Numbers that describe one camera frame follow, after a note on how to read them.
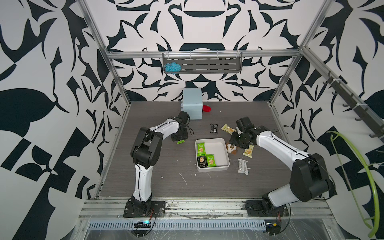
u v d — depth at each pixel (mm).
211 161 869
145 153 539
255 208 731
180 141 963
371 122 540
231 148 915
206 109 1177
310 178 434
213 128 1038
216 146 944
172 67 914
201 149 938
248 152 915
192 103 1018
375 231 523
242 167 869
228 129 1029
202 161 869
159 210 738
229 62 991
